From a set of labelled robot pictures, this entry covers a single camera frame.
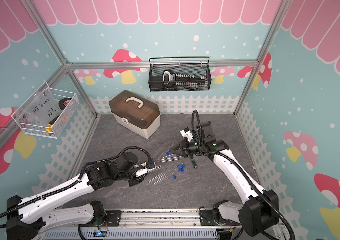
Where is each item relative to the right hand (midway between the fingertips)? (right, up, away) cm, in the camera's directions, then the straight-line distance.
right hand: (170, 151), depth 70 cm
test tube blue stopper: (-2, -6, +27) cm, 28 cm away
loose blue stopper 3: (+6, -15, +20) cm, 26 cm away
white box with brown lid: (-21, +20, +22) cm, 37 cm away
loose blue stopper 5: (-13, -9, +26) cm, 30 cm away
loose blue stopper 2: (+7, -13, +22) cm, 26 cm away
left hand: (-14, -12, +4) cm, 18 cm away
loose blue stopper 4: (+2, -18, +19) cm, 26 cm away
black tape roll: (-58, +24, +9) cm, 63 cm away
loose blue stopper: (+5, -13, +22) cm, 26 cm away
